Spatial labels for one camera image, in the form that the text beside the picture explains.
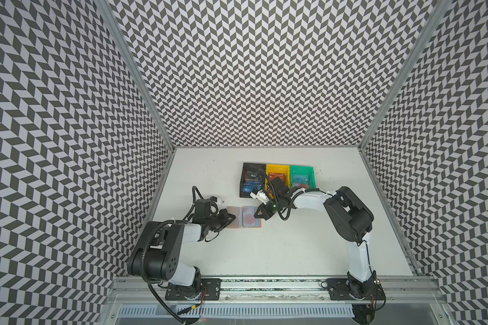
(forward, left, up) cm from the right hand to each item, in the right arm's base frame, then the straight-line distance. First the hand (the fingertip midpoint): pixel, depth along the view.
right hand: (257, 217), depth 91 cm
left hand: (0, +10, 0) cm, 10 cm away
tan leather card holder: (-3, +9, +1) cm, 9 cm away
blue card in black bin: (+16, +4, +2) cm, 17 cm away
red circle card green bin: (+16, -22, +2) cm, 27 cm away
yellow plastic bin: (+24, -11, +5) cm, 27 cm away
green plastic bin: (+24, -24, +5) cm, 34 cm away
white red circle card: (-1, +4, 0) cm, 4 cm away
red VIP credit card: (+24, -8, 0) cm, 25 cm away
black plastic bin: (+23, +2, +2) cm, 23 cm away
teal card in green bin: (+20, -22, +2) cm, 30 cm away
